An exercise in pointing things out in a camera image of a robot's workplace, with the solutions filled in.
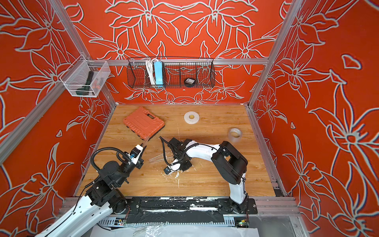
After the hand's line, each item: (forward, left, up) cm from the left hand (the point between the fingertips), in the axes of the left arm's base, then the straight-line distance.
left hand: (143, 144), depth 72 cm
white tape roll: (+37, -23, -21) cm, 48 cm away
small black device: (+45, -20, +6) cm, 50 cm away
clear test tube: (+15, +7, -20) cm, 26 cm away
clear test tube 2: (-2, -12, -8) cm, 14 cm away
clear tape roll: (+24, -54, -21) cm, 63 cm away
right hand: (0, -16, -22) cm, 27 cm away
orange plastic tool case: (+26, +11, -16) cm, 32 cm away
